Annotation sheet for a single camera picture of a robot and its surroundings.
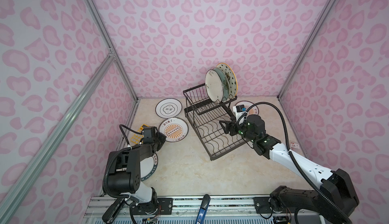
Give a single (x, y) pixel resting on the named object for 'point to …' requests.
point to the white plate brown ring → (168, 108)
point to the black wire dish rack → (204, 116)
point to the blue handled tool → (202, 213)
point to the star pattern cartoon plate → (231, 77)
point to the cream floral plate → (214, 85)
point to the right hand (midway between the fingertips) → (225, 118)
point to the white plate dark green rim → (148, 166)
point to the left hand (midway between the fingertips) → (166, 134)
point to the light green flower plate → (225, 80)
